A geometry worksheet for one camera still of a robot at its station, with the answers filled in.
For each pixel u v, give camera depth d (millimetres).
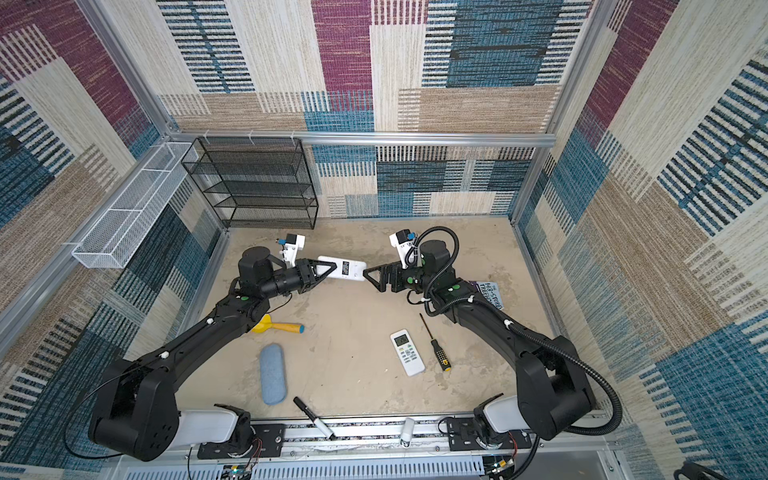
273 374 812
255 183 1110
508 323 489
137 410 409
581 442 1043
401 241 721
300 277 704
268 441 731
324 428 748
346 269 787
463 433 730
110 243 700
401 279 711
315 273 737
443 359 832
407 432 711
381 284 703
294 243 753
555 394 421
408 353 860
